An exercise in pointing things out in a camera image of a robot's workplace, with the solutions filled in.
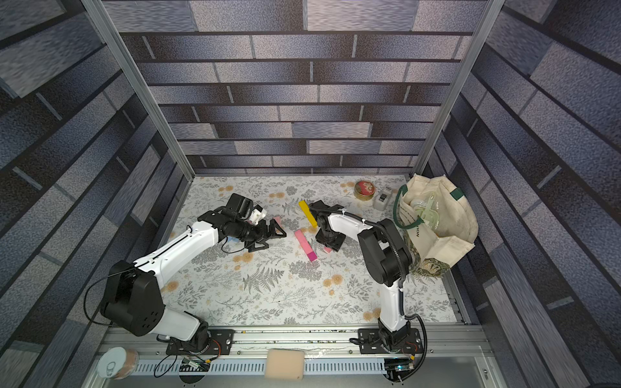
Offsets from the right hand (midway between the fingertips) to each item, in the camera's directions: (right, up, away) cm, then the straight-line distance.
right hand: (327, 242), depth 97 cm
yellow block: (-10, +15, +13) cm, 22 cm away
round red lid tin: (+18, +22, +14) cm, 32 cm away
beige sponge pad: (-14, -32, -26) cm, 43 cm away
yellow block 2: (-7, +11, -12) cm, 18 cm away
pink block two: (0, -3, -2) cm, 4 cm away
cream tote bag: (+45, +10, 0) cm, 46 cm away
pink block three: (-9, -1, -1) cm, 9 cm away
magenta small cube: (-6, -5, -5) cm, 9 cm away
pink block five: (-12, +3, +4) cm, 13 cm away
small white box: (+25, +18, +10) cm, 33 cm away
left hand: (-18, +5, -16) cm, 24 cm away
